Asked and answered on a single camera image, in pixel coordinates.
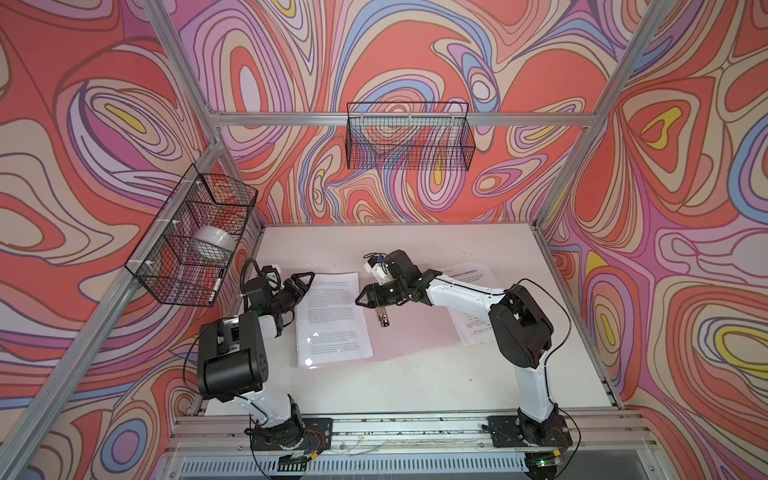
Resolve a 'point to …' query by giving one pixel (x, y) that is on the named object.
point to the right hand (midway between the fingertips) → (366, 307)
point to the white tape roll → (214, 242)
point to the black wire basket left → (191, 245)
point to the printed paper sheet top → (330, 325)
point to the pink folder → (415, 326)
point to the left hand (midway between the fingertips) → (314, 278)
